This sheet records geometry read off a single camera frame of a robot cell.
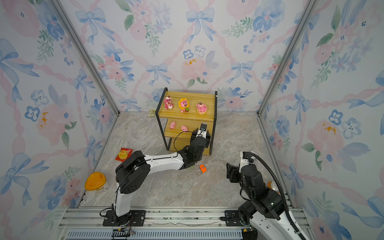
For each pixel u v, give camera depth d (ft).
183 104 2.32
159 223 2.40
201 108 2.35
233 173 2.06
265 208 1.56
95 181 2.52
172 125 2.88
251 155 2.03
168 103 2.36
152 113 3.88
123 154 3.08
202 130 2.34
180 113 2.40
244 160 2.05
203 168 2.92
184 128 2.81
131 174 1.71
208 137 2.54
